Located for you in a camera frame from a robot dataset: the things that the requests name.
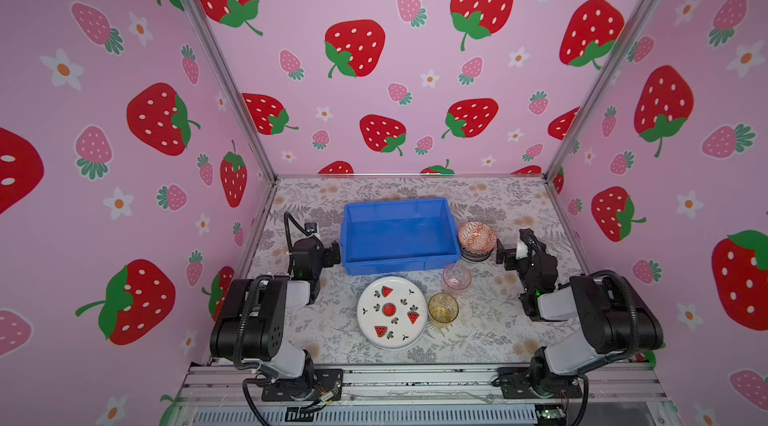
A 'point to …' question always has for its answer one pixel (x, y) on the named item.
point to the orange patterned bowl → (476, 241)
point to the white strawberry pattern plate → (392, 312)
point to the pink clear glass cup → (456, 279)
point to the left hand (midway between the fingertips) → (320, 242)
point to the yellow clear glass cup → (443, 308)
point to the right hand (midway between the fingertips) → (516, 238)
